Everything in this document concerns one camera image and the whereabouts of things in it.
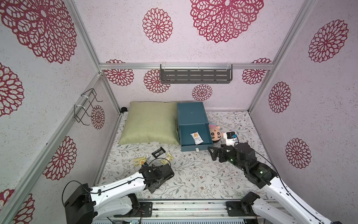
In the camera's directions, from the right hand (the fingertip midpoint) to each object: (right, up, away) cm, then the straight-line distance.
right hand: (214, 145), depth 73 cm
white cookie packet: (-7, +3, +12) cm, 14 cm away
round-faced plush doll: (+8, +4, +25) cm, 26 cm away
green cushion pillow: (-38, +12, +22) cm, 45 cm away
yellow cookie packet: (-44, -13, +17) cm, 49 cm away
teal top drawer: (-13, 0, +13) cm, 19 cm away
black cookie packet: (-32, -8, +22) cm, 40 cm away
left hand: (-29, -21, +7) cm, 36 cm away
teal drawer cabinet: (-10, +15, +16) cm, 25 cm away
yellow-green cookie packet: (-25, -11, +19) cm, 33 cm away
